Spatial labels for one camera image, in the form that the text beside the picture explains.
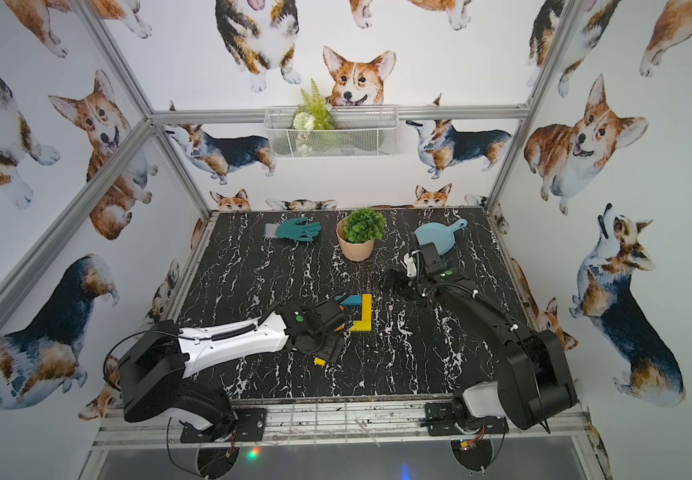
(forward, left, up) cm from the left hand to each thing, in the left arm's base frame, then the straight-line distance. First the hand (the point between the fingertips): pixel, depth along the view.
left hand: (332, 345), depth 82 cm
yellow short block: (-3, +4, -4) cm, 7 cm away
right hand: (+13, -16, +8) cm, 22 cm away
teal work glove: (+47, +18, -6) cm, 51 cm away
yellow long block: (+13, -10, -5) cm, 18 cm away
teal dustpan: (+42, -38, -4) cm, 57 cm away
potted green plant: (+32, -8, +10) cm, 35 cm away
